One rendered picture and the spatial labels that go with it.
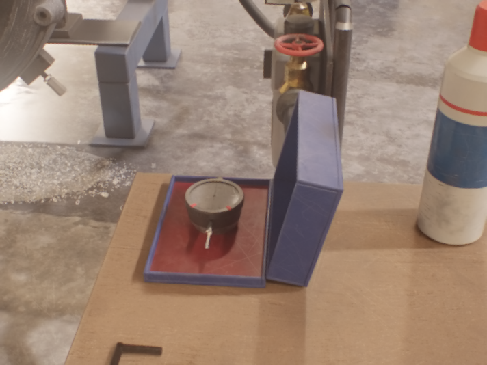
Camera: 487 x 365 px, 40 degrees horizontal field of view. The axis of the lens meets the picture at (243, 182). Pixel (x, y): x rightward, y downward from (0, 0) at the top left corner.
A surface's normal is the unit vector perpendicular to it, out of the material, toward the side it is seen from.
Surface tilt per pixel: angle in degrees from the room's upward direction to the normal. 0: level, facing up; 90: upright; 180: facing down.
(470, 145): 90
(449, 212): 90
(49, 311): 0
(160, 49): 90
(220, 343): 0
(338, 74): 90
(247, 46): 0
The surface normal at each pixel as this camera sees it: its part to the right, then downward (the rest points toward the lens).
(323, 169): 0.21, -0.80
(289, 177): -0.07, 0.56
